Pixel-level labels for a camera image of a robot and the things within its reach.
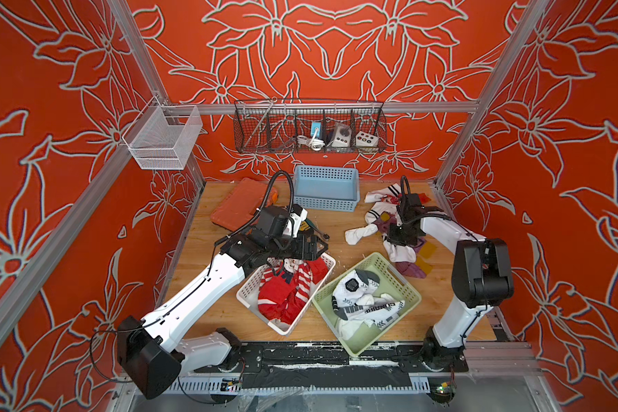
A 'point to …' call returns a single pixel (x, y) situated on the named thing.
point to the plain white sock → (354, 235)
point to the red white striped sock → (304, 276)
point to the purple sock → (412, 269)
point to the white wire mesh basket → (163, 136)
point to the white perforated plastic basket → (248, 294)
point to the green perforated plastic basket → (390, 283)
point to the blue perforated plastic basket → (326, 188)
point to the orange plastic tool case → (243, 203)
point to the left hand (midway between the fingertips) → (317, 244)
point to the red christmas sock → (318, 269)
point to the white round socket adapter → (342, 136)
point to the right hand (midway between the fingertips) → (386, 238)
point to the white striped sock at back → (377, 196)
